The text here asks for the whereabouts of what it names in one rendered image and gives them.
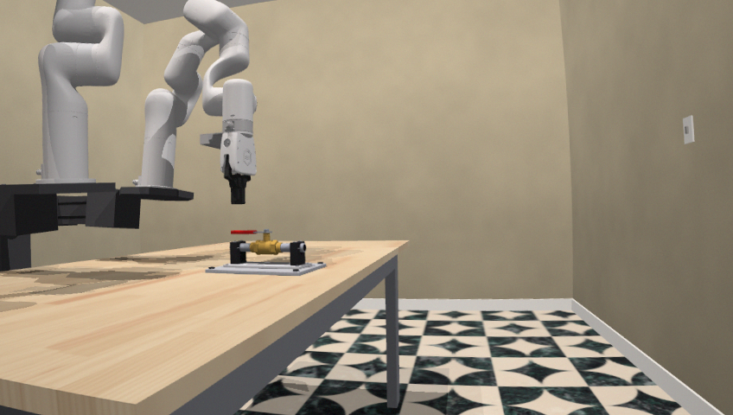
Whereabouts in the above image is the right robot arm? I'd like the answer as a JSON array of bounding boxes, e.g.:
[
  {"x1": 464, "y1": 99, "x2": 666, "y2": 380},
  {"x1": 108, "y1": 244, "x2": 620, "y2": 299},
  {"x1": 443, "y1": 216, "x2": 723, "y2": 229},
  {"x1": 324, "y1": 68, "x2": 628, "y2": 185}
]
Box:
[{"x1": 35, "y1": 0, "x2": 124, "y2": 184}]

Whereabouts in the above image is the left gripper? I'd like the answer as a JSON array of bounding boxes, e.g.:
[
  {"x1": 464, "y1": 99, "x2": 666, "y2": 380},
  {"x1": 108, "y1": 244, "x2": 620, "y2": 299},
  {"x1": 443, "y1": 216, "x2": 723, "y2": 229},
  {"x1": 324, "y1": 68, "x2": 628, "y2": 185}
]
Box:
[{"x1": 220, "y1": 131, "x2": 257, "y2": 204}]

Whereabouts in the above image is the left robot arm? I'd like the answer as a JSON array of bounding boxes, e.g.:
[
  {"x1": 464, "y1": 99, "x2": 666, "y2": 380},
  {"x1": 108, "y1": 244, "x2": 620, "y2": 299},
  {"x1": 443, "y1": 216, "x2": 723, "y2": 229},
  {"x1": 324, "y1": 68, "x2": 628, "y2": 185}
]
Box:
[{"x1": 132, "y1": 0, "x2": 257, "y2": 189}]

